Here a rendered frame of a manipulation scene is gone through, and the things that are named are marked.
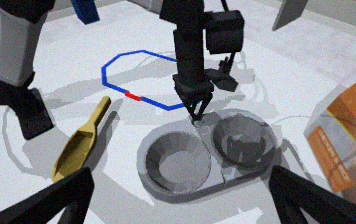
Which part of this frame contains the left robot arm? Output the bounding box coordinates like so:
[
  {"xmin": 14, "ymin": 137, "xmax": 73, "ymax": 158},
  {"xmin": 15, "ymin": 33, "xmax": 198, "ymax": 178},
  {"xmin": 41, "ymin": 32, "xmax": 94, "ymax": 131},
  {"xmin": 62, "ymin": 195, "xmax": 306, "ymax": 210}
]
[{"xmin": 0, "ymin": 0, "xmax": 245, "ymax": 140}]

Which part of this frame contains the yellow scoop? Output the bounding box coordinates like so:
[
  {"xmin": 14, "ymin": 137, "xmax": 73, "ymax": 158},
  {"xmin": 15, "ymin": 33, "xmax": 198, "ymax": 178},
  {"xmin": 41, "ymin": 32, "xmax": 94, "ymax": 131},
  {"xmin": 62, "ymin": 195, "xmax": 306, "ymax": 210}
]
[{"xmin": 51, "ymin": 95, "xmax": 111, "ymax": 183}]

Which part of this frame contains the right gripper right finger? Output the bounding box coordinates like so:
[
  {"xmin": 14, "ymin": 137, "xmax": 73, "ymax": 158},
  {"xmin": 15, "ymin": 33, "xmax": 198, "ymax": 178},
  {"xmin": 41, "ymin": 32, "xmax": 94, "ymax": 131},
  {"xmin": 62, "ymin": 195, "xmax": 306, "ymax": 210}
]
[{"xmin": 268, "ymin": 165, "xmax": 356, "ymax": 224}]

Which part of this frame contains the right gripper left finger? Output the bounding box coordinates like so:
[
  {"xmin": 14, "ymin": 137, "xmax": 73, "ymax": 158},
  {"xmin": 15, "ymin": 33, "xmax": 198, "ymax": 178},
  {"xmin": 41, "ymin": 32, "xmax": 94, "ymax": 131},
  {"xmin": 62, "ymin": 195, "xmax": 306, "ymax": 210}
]
[{"xmin": 0, "ymin": 167, "xmax": 95, "ymax": 224}]

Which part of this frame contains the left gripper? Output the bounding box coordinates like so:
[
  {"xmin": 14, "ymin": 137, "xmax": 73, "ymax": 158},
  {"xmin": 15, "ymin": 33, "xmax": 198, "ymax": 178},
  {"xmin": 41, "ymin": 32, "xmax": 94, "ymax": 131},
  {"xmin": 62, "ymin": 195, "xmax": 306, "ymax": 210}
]
[{"xmin": 172, "ymin": 54, "xmax": 235, "ymax": 121}]

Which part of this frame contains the blue tape strip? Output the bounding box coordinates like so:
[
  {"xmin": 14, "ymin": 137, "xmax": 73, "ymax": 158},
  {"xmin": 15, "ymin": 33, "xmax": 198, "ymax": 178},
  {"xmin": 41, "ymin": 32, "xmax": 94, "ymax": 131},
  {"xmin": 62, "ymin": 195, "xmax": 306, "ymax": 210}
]
[{"xmin": 101, "ymin": 50, "xmax": 185, "ymax": 111}]

